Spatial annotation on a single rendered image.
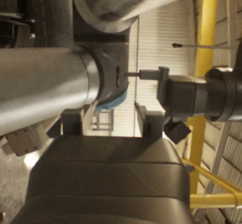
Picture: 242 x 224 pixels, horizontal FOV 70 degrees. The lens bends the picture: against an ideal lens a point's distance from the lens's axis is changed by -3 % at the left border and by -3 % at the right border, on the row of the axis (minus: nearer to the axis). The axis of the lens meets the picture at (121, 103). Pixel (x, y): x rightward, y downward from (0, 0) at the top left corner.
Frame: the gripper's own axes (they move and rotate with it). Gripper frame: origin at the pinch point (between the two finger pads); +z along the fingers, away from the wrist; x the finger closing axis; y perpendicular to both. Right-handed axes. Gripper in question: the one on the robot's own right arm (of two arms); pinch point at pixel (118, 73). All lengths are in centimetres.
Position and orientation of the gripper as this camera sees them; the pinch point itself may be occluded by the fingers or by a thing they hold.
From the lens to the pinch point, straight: 23.8
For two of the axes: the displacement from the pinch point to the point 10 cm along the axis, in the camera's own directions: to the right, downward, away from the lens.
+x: 0.0, -2.8, 9.6
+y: -0.3, 9.6, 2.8
